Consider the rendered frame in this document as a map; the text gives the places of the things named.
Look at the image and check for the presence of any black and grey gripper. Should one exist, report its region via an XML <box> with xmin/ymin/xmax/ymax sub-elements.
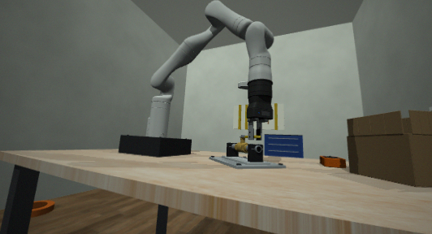
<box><xmin>238</xmin><ymin>64</ymin><xmax>273</xmax><ymax>141</ymax></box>

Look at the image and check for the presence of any brass ball valve with yellow handle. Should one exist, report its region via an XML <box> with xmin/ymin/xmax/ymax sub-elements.
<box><xmin>222</xmin><ymin>135</ymin><xmax>270</xmax><ymax>165</ymax></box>

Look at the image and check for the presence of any brown cardboard box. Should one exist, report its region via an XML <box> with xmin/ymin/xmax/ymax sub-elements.
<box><xmin>347</xmin><ymin>110</ymin><xmax>432</xmax><ymax>188</ymax></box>

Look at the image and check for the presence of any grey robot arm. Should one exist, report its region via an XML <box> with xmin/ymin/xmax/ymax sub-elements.
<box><xmin>146</xmin><ymin>0</ymin><xmax>274</xmax><ymax>138</ymax></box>

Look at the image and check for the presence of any orange digital multimeter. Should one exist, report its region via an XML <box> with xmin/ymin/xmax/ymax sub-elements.
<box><xmin>320</xmin><ymin>156</ymin><xmax>346</xmax><ymax>168</ymax></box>

